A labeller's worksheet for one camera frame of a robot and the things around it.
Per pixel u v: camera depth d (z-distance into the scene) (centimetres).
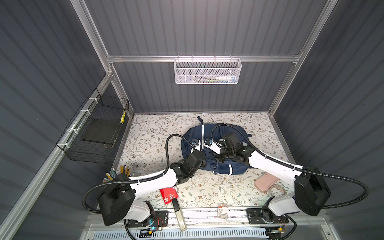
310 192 43
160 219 72
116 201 42
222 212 74
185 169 62
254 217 73
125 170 75
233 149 64
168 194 81
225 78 89
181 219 70
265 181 83
